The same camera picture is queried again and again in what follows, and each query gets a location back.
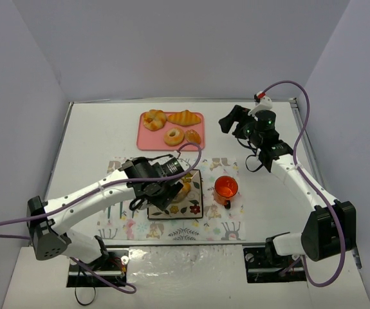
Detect small striped bread roll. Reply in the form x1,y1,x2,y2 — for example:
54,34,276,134
172,183,191,203

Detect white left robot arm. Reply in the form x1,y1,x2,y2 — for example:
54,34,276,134
27,157,186,264

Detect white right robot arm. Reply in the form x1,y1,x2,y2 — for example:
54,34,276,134
219,94,356,261

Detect long striped bread roll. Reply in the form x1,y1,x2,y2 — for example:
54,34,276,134
167,109,201,126

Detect twisted croissant bread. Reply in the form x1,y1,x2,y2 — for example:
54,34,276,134
142,109,167,131

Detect square floral ceramic plate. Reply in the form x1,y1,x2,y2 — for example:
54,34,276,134
147,169,203,221

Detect small round bun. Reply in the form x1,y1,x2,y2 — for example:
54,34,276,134
185,129,201,144

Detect pink plastic tray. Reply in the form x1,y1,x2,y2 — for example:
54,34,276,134
136,111,206,152

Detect orange translucent mug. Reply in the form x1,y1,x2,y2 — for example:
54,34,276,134
213,176,239,210

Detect floral paper placemat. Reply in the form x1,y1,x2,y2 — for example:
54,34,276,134
93,158,245,241

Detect glazed ring donut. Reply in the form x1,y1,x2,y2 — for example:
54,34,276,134
163,127,185,146

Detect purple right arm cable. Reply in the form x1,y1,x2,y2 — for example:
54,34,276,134
263,79,347,287

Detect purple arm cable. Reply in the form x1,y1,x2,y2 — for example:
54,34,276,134
0,142,203,294
263,79,347,287

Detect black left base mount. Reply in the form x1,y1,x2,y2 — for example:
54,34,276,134
66,248,129,288

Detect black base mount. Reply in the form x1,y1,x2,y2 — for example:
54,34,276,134
66,248,129,288
243,246,306,284

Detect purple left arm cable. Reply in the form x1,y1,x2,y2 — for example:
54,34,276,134
0,142,203,294

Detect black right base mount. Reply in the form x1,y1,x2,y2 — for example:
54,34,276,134
243,246,306,284

